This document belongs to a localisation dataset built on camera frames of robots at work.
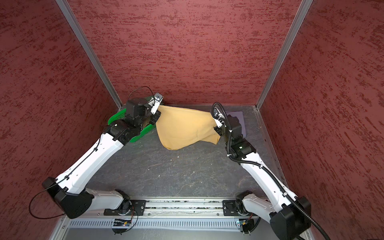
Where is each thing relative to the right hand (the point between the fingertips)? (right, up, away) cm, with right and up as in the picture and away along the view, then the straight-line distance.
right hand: (222, 117), depth 76 cm
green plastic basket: (-68, +3, +29) cm, 74 cm away
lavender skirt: (+20, +2, +38) cm, 43 cm away
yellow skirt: (-25, -6, +5) cm, 26 cm away
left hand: (-36, +4, -4) cm, 36 cm away
